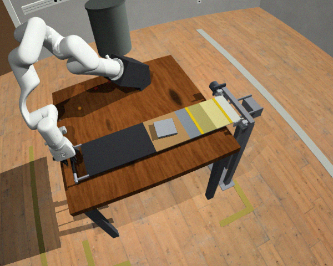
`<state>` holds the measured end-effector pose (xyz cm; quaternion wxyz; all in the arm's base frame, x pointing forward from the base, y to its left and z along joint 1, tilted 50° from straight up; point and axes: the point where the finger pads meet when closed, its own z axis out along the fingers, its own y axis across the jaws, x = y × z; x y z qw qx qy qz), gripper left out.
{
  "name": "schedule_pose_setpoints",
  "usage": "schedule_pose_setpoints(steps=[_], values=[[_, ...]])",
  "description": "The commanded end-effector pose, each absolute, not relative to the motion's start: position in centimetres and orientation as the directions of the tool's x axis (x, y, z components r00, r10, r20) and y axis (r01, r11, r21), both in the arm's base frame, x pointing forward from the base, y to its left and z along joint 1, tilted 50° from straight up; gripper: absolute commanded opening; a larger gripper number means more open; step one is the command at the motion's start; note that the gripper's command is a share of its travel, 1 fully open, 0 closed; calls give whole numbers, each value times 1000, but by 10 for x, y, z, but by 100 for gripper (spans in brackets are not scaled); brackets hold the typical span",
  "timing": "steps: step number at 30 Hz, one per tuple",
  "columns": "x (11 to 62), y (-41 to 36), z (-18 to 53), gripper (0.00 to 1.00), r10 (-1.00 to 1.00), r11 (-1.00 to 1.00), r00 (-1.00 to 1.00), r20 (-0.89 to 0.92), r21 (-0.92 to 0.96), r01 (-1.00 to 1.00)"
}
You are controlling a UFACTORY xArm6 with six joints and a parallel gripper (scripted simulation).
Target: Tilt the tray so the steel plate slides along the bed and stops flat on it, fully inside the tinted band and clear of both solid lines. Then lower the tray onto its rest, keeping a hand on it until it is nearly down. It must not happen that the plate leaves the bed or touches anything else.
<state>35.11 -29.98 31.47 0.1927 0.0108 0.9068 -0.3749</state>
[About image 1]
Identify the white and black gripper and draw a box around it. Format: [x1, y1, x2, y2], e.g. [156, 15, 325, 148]
[48, 136, 79, 166]

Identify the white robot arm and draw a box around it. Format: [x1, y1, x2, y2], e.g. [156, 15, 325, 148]
[8, 17, 124, 149]

